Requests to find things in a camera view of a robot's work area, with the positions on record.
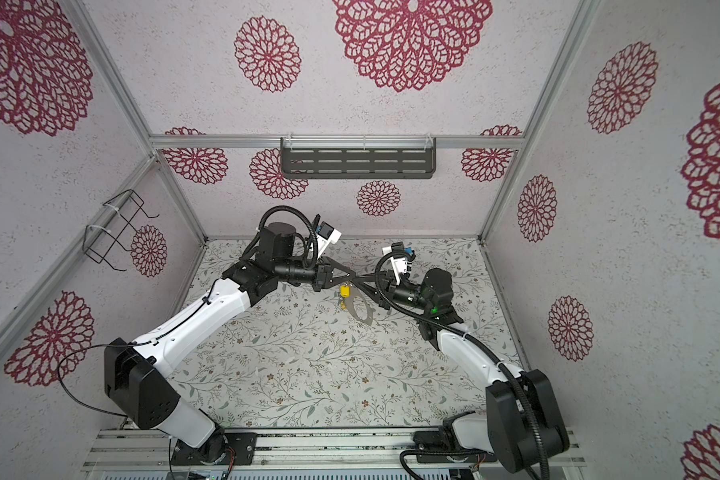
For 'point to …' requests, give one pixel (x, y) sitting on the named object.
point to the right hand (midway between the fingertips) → (355, 280)
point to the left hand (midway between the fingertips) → (352, 279)
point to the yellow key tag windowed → (345, 291)
